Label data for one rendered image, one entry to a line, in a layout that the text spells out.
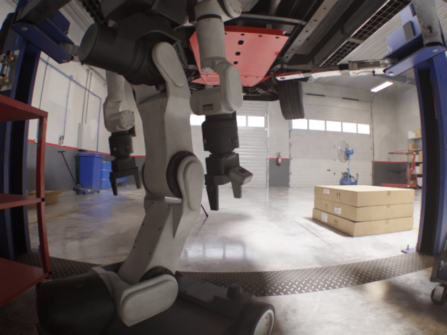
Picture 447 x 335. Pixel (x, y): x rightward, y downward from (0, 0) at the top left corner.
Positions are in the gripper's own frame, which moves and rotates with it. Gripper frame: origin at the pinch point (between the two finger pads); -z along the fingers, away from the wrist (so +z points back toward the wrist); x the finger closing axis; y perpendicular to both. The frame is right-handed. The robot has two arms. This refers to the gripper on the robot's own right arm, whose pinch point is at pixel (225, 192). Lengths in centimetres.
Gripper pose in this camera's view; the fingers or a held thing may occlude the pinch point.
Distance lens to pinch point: 64.1
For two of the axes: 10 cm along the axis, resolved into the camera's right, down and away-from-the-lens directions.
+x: 5.6, -1.8, 8.1
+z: -1.0, -9.8, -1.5
